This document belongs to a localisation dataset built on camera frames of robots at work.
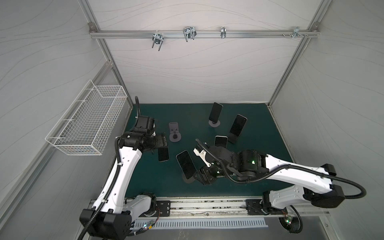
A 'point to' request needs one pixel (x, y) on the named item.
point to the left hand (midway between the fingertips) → (162, 139)
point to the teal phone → (186, 164)
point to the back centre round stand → (214, 124)
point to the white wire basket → (86, 126)
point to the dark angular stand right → (232, 138)
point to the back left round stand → (175, 136)
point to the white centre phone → (221, 141)
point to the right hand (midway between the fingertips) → (199, 168)
